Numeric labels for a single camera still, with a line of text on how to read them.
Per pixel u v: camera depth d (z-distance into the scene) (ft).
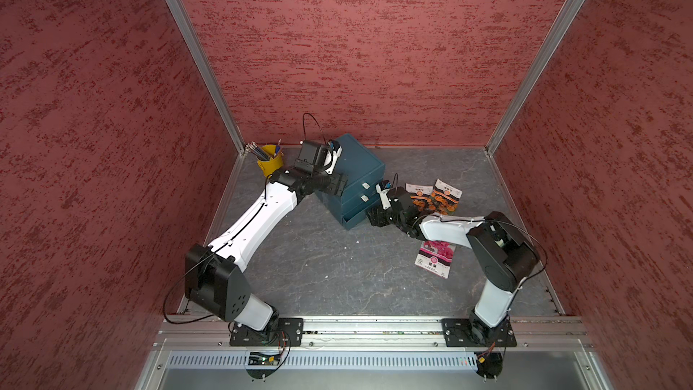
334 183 2.39
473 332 2.12
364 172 2.74
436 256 2.92
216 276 1.35
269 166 3.26
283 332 2.40
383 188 2.81
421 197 3.43
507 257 1.59
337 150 2.41
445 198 3.39
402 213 2.42
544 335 2.49
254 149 3.22
